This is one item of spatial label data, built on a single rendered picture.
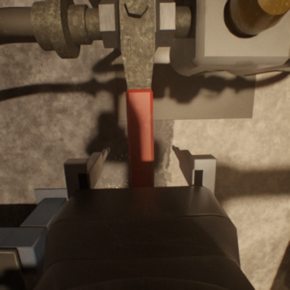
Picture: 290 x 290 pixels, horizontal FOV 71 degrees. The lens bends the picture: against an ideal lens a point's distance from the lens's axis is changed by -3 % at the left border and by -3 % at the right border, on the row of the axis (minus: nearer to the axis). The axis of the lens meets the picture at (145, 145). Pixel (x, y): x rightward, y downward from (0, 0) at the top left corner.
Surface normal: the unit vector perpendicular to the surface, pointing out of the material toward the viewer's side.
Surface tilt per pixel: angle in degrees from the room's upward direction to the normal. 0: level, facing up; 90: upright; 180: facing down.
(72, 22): 9
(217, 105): 0
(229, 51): 0
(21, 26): 17
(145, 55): 0
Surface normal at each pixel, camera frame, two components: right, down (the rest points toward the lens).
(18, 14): 0.14, -0.01
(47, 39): 0.03, 0.86
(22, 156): 0.02, 0.25
